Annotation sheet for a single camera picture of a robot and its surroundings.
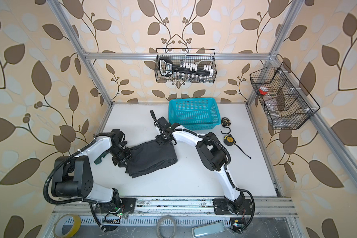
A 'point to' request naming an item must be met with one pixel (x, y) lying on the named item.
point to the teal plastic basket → (198, 114)
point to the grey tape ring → (158, 222)
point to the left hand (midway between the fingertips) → (132, 161)
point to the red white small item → (263, 90)
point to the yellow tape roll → (58, 226)
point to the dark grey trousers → (150, 156)
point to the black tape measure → (225, 121)
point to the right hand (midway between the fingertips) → (161, 141)
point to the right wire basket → (286, 103)
